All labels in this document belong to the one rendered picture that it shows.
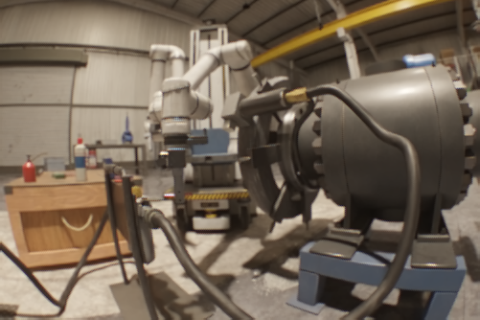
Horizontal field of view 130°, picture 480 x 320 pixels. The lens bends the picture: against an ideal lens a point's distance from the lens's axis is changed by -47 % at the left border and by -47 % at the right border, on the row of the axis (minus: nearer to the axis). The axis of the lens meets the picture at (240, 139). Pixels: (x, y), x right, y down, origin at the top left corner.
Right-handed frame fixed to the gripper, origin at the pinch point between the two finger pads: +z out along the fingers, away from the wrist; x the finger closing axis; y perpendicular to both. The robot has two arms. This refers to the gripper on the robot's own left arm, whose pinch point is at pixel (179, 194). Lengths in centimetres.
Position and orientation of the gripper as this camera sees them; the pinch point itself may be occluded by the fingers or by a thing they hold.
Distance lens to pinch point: 62.7
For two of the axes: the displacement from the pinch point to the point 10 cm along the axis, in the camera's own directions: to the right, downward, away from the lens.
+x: 2.7, -0.6, -9.6
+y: -9.6, 0.3, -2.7
